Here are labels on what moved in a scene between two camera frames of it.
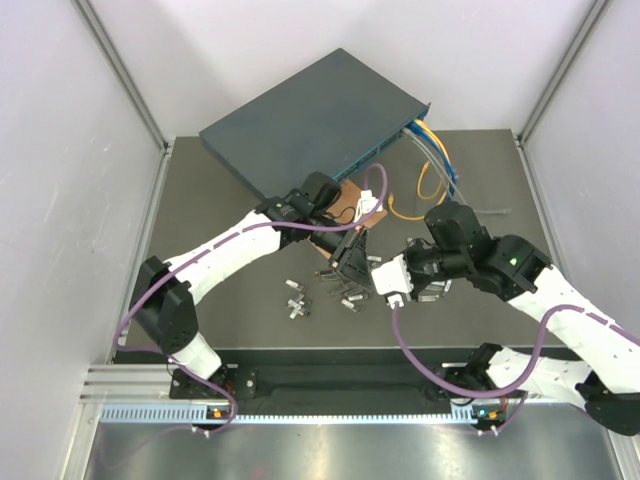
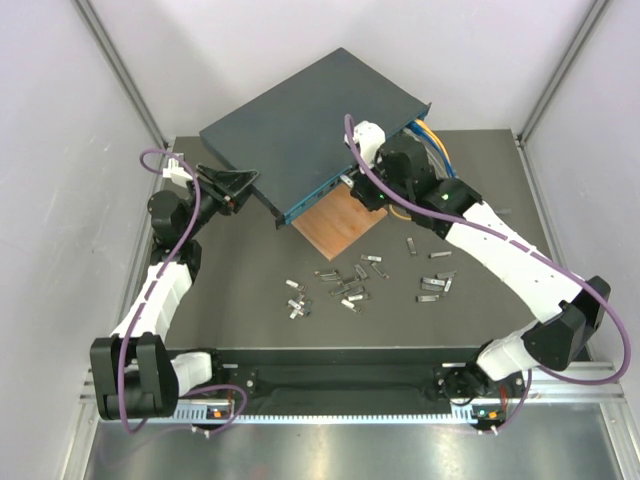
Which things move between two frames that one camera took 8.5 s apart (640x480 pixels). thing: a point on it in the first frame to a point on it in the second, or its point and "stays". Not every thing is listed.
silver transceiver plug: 349,304 stays
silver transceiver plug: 327,275 stays
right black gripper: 418,287 to 360,189
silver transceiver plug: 294,312 stays
